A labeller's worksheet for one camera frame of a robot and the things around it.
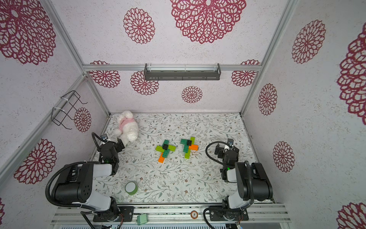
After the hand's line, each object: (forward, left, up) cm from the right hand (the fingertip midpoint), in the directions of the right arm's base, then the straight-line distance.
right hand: (226, 143), depth 92 cm
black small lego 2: (+3, +24, -4) cm, 25 cm away
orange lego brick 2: (0, +21, -6) cm, 22 cm away
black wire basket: (-1, +91, +28) cm, 95 cm away
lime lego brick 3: (-6, +25, -7) cm, 27 cm away
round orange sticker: (-39, +21, -8) cm, 45 cm away
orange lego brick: (-9, +42, -6) cm, 44 cm away
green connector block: (-42, +47, -5) cm, 64 cm away
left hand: (-1, +74, +2) cm, 74 cm away
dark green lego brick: (+4, +40, -6) cm, 41 cm away
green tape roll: (-28, +55, -2) cm, 62 cm away
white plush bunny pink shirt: (+10, +68, +1) cm, 69 cm away
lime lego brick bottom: (-2, +44, -5) cm, 45 cm away
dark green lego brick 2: (-5, +39, -5) cm, 40 cm away
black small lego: (-1, +40, -3) cm, 40 cm away
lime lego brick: (-1, +35, -5) cm, 36 cm away
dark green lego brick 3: (+4, +28, -6) cm, 28 cm away
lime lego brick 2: (+6, +21, -6) cm, 23 cm away
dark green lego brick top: (-2, +26, -5) cm, 27 cm away
